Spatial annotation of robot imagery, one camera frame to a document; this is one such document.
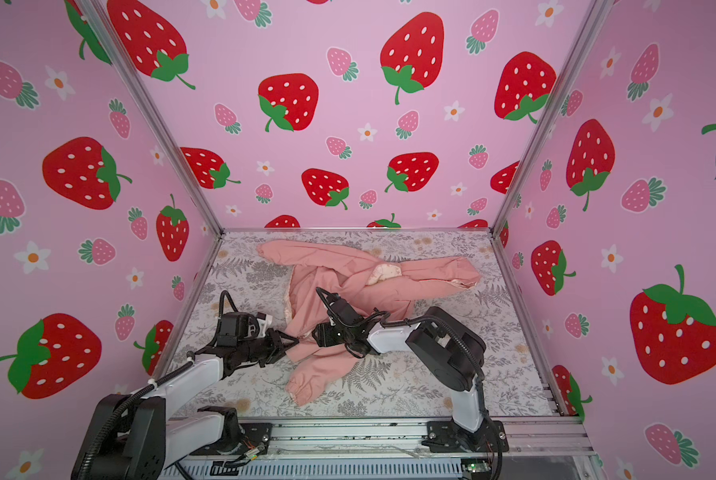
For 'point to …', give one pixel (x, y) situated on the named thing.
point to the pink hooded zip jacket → (384, 288)
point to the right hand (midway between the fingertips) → (316, 333)
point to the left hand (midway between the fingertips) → (296, 342)
